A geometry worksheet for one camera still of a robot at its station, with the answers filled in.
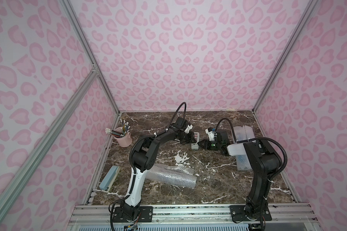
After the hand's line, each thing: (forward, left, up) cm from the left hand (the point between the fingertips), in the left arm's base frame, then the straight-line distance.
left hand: (198, 141), depth 96 cm
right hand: (0, -2, -3) cm, 4 cm away
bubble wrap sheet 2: (+6, -33, +1) cm, 33 cm away
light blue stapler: (-24, +52, 0) cm, 57 cm away
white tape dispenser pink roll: (-2, +2, -2) cm, 4 cm away
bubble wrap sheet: (-23, +17, +1) cm, 29 cm away
